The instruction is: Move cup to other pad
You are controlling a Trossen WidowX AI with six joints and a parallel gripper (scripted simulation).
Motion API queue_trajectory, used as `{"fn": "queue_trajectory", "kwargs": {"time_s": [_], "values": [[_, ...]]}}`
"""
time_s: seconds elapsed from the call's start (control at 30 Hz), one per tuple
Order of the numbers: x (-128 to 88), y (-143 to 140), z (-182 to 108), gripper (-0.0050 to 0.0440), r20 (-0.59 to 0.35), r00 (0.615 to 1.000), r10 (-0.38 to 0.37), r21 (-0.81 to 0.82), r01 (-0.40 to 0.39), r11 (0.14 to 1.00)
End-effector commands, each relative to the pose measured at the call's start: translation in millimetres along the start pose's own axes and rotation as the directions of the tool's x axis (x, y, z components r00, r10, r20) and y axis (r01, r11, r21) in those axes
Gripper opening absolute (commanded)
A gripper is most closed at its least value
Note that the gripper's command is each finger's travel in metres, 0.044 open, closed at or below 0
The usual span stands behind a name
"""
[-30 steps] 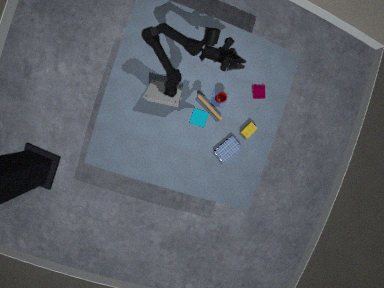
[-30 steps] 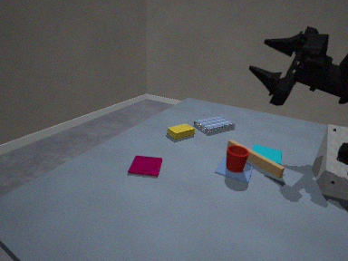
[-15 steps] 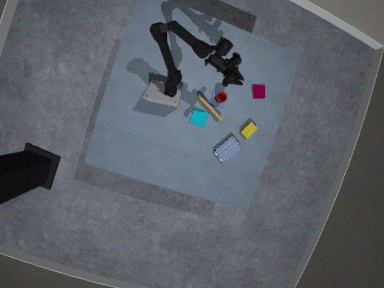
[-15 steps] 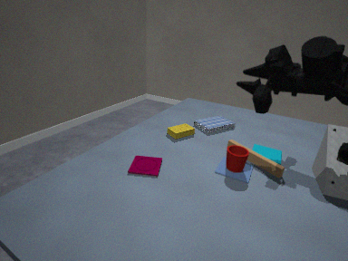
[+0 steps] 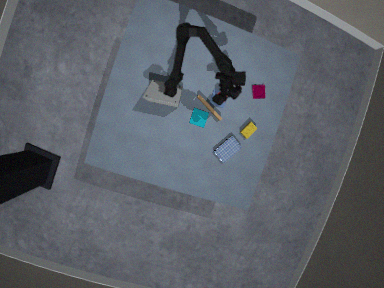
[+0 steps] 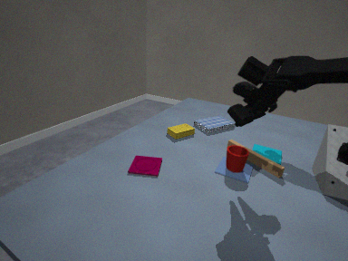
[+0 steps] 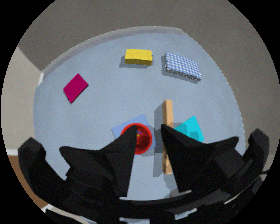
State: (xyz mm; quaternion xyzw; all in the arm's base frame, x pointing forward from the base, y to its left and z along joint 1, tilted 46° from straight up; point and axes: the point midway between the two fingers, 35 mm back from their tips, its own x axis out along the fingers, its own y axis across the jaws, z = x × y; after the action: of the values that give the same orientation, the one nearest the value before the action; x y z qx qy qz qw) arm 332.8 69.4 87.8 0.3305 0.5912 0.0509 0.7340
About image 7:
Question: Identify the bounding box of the yellow sponge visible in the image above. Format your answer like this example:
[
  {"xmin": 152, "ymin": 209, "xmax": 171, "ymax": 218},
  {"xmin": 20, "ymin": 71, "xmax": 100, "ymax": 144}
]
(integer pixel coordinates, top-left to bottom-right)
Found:
[{"xmin": 125, "ymin": 49, "xmax": 152, "ymax": 65}]

